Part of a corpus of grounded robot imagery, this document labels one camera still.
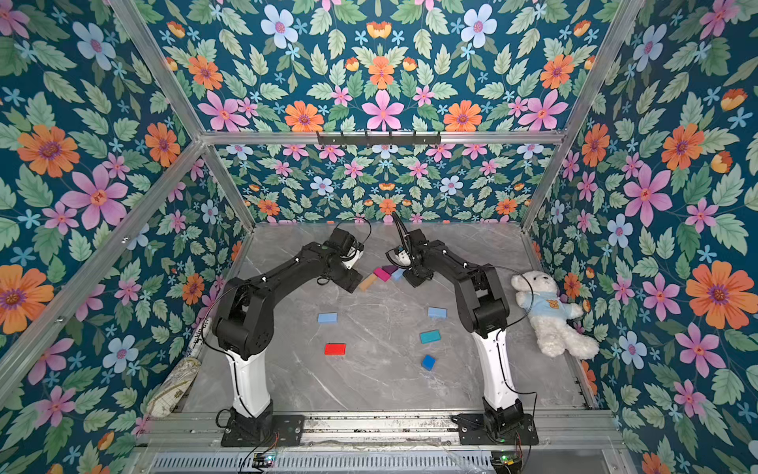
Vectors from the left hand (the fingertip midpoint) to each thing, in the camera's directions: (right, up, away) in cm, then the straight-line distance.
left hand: (350, 275), depth 97 cm
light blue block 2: (-7, -14, -3) cm, 16 cm away
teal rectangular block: (+26, -19, -6) cm, 32 cm away
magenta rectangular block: (+10, -1, +7) cm, 13 cm away
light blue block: (+16, -1, +7) cm, 17 cm away
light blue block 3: (+29, -12, -3) cm, 31 cm away
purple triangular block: (+13, +2, +8) cm, 15 cm away
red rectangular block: (-3, -22, -8) cm, 24 cm away
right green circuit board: (+43, -44, -24) cm, 66 cm away
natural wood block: (+5, -3, +4) cm, 7 cm away
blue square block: (+25, -25, -11) cm, 37 cm away
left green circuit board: (-18, -44, -25) cm, 54 cm away
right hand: (+23, -1, +8) cm, 24 cm away
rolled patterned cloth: (-45, -29, -18) cm, 56 cm away
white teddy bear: (+60, -5, -6) cm, 61 cm away
